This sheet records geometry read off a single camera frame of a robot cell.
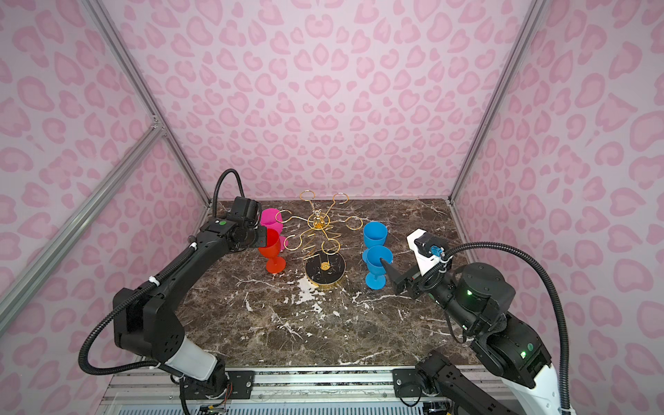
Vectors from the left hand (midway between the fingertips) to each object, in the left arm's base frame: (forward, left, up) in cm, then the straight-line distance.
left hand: (261, 234), depth 87 cm
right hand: (-21, -39, +23) cm, 50 cm away
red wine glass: (-3, -2, -15) cm, 16 cm away
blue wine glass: (+2, -38, -2) cm, 38 cm away
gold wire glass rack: (-3, -21, -14) cm, 25 cm away
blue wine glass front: (-7, -39, -4) cm, 40 cm away
